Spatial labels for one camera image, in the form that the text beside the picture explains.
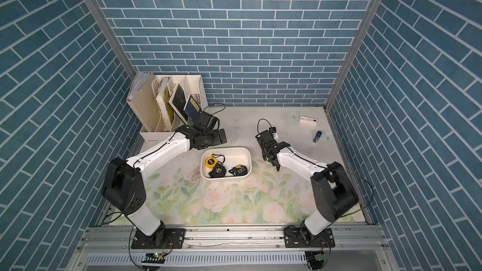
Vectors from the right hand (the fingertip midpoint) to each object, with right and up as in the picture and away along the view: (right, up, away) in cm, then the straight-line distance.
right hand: (278, 151), depth 92 cm
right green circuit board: (+13, -37, -22) cm, 45 cm away
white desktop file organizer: (-47, +36, +12) cm, 60 cm away
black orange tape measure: (-19, -9, -3) cm, 21 cm away
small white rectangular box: (+21, +15, +20) cm, 33 cm away
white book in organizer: (-57, +25, -3) cm, 63 cm away
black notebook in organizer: (-53, +25, +7) cm, 59 cm away
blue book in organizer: (-46, +22, +13) cm, 53 cm away
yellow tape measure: (-34, -6, +1) cm, 34 cm away
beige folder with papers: (-65, +24, -5) cm, 69 cm away
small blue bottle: (+22, +7, +7) cm, 25 cm away
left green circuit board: (-51, -38, -20) cm, 67 cm away
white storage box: (-28, -7, +3) cm, 29 cm away
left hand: (-27, +6, -4) cm, 28 cm away
